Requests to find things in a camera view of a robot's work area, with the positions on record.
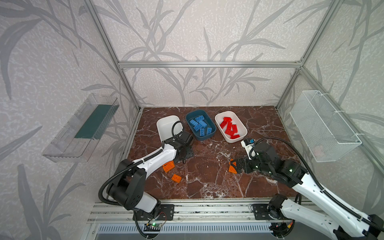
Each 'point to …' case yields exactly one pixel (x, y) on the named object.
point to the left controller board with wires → (152, 227)
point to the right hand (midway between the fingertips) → (237, 156)
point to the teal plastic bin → (192, 114)
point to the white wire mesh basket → (328, 137)
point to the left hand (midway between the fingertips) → (189, 150)
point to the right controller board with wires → (281, 229)
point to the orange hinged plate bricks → (168, 166)
